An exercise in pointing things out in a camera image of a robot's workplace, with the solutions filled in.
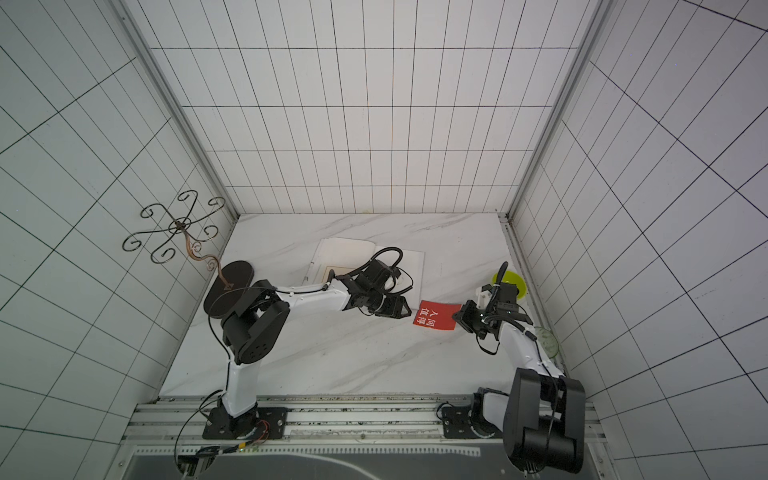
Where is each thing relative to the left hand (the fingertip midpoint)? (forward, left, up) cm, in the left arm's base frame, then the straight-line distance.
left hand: (399, 316), depth 88 cm
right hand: (+2, -17, +2) cm, 17 cm away
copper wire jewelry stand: (+12, +57, +27) cm, 64 cm away
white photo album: (+26, +15, -4) cm, 30 cm away
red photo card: (+1, -12, -1) cm, 12 cm away
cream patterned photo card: (+21, +23, -6) cm, 31 cm away
